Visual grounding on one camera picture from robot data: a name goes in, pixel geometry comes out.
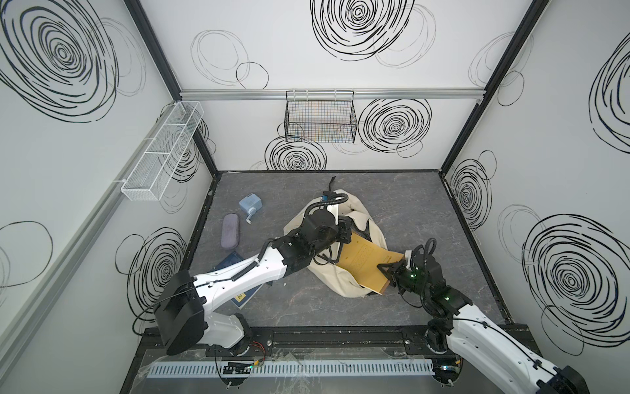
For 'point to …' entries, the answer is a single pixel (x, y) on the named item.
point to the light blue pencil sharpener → (250, 203)
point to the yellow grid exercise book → (360, 258)
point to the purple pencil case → (230, 234)
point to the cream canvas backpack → (358, 215)
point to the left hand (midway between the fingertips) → (356, 219)
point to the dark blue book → (241, 300)
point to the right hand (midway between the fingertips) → (375, 270)
